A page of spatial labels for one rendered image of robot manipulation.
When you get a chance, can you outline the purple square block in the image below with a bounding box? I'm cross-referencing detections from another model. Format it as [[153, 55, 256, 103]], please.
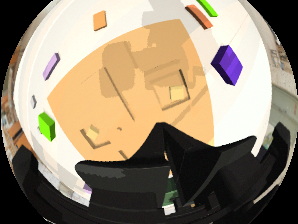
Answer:
[[210, 45, 243, 87]]

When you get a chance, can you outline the purple cube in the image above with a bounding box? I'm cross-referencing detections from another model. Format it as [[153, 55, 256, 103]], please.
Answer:
[[82, 183, 92, 194]]

